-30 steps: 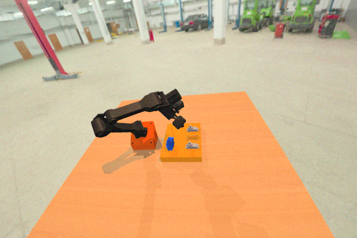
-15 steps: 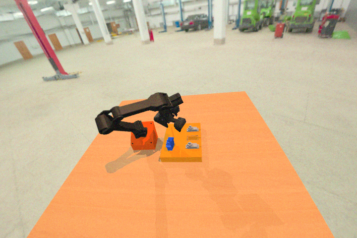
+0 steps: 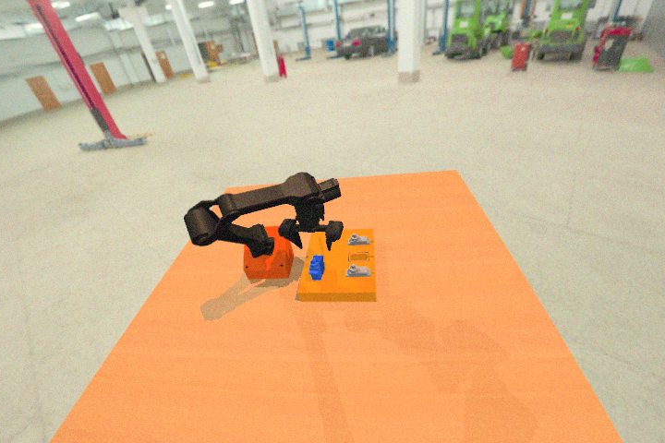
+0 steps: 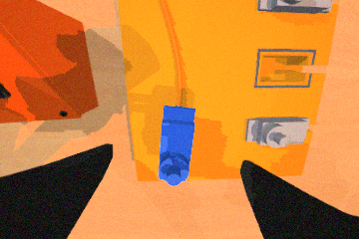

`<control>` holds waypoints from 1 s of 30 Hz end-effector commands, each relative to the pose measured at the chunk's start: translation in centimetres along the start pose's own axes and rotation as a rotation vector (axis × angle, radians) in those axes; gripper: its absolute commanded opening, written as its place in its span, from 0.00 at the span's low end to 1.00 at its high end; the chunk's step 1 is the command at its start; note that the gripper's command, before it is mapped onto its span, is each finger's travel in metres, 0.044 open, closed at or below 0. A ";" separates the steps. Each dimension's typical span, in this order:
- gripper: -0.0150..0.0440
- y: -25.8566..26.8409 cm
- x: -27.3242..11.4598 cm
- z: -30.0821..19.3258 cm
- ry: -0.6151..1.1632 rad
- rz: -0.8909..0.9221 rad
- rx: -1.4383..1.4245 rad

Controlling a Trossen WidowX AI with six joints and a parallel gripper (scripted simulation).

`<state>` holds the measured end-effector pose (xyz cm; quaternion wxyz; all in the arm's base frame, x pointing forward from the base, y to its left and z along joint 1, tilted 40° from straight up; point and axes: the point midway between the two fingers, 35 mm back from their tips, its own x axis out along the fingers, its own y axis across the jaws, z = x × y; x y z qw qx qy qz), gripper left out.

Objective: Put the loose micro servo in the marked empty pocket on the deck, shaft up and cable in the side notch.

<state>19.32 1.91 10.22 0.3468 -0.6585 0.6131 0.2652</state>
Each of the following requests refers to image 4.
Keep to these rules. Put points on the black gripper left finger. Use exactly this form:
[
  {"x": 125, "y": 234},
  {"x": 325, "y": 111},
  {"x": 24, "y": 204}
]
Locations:
[{"x": 45, "y": 202}]

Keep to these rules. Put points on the blue micro servo with orange cable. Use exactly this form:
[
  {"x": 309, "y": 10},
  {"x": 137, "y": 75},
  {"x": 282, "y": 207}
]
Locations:
[{"x": 177, "y": 126}]

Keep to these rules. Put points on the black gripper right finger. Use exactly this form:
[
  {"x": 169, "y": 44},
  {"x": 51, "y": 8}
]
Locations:
[{"x": 284, "y": 211}]

